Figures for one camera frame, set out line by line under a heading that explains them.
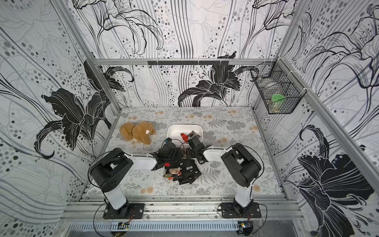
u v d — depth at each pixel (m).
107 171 0.49
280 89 0.79
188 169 0.84
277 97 0.79
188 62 0.91
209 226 0.76
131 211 0.72
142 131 0.92
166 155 0.72
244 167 0.48
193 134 1.04
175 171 0.84
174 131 1.03
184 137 0.96
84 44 0.82
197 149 0.73
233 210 0.65
